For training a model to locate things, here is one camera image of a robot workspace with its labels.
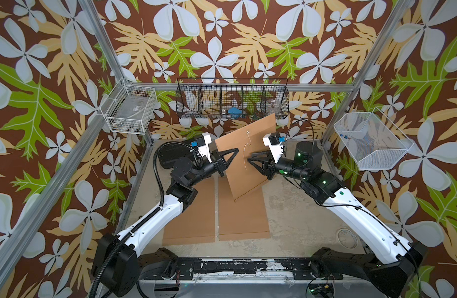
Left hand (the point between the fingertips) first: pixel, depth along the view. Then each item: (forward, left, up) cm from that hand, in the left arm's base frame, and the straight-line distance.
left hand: (238, 149), depth 62 cm
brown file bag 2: (-11, +18, -41) cm, 46 cm away
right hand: (-1, -5, -3) cm, 6 cm away
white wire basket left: (+31, +50, -6) cm, 59 cm away
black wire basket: (+45, +3, -10) cm, 46 cm away
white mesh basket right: (+17, -62, -13) cm, 66 cm away
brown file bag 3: (-4, -3, -12) cm, 12 cm away
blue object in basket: (+36, 0, -12) cm, 38 cm away
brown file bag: (-9, -5, -40) cm, 42 cm away
